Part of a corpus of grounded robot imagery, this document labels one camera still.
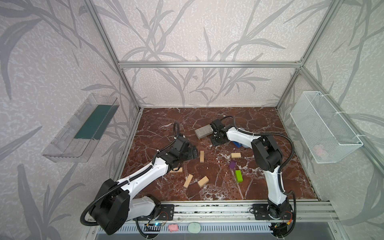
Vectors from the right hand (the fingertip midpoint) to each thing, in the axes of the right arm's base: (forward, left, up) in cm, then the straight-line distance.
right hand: (215, 137), depth 102 cm
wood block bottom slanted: (-29, +17, +1) cm, 34 cm away
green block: (-27, -12, 0) cm, 29 cm away
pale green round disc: (-51, +13, +2) cm, 52 cm away
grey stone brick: (+3, +8, +3) cm, 9 cm away
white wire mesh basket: (-21, -45, +32) cm, 59 cm away
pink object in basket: (-21, -49, +20) cm, 57 cm away
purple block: (-19, -9, 0) cm, 21 cm away
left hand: (-14, +14, +10) cm, 22 cm away
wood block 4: (-30, +8, +1) cm, 31 cm away
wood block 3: (-29, +20, +16) cm, 39 cm away
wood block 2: (-13, -12, -1) cm, 18 cm away
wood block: (-15, +9, +1) cm, 18 cm away
